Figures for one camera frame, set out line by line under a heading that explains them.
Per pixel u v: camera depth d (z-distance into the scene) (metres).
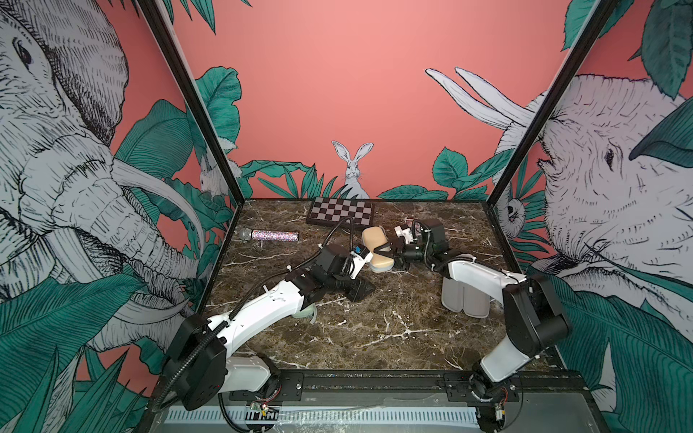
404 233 0.84
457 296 0.93
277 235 1.04
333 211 1.14
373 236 0.89
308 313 0.84
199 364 0.40
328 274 0.61
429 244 0.70
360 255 0.70
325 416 0.70
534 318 0.46
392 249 0.79
